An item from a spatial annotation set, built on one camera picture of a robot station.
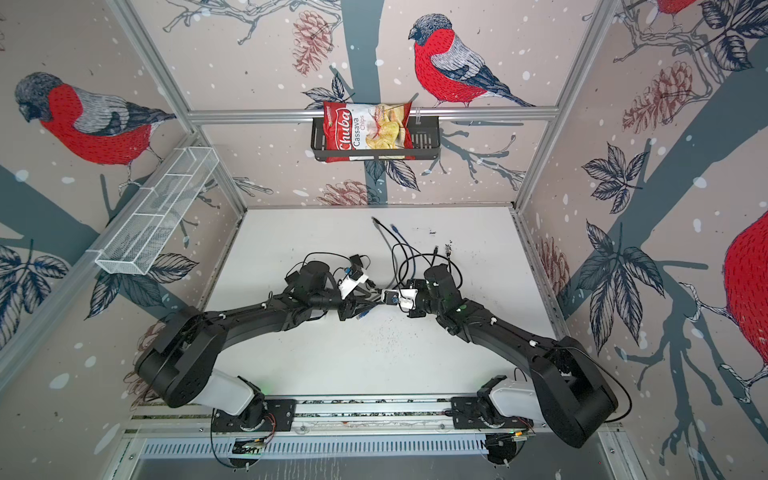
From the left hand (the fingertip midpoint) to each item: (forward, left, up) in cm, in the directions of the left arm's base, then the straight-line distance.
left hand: (370, 299), depth 82 cm
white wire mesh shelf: (+6, +57, +19) cm, 60 cm away
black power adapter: (+21, +6, -10) cm, 24 cm away
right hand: (+3, -7, 0) cm, 8 cm away
